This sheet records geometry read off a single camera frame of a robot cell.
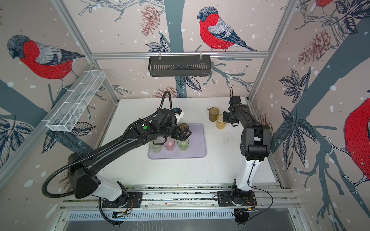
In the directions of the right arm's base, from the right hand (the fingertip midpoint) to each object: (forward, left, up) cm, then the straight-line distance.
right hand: (227, 120), depth 98 cm
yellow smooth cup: (-1, +5, -3) cm, 6 cm away
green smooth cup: (-17, +30, -5) cm, 35 cm away
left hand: (-21, +27, +18) cm, 39 cm away
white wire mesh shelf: (-9, +89, +27) cm, 93 cm away
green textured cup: (-20, +48, -5) cm, 52 cm away
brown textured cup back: (+6, +10, 0) cm, 12 cm away
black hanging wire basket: (+34, +35, +22) cm, 54 cm away
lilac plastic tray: (-18, +21, -5) cm, 28 cm away
